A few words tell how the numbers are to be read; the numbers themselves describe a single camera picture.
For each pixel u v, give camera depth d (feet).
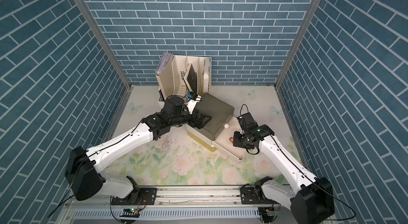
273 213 2.28
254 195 2.41
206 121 2.32
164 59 3.07
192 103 2.22
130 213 2.37
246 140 1.85
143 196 2.38
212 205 2.41
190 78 3.44
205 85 3.07
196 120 2.16
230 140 2.77
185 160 2.77
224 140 2.77
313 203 1.27
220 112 2.77
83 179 1.38
